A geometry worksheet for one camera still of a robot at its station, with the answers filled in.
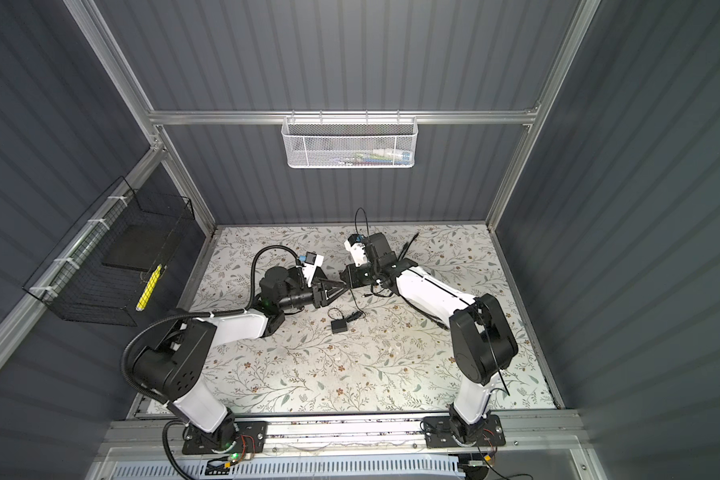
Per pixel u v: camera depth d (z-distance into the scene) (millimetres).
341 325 912
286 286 724
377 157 914
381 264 692
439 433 727
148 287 693
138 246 738
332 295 802
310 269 785
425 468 707
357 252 805
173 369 466
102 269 720
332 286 844
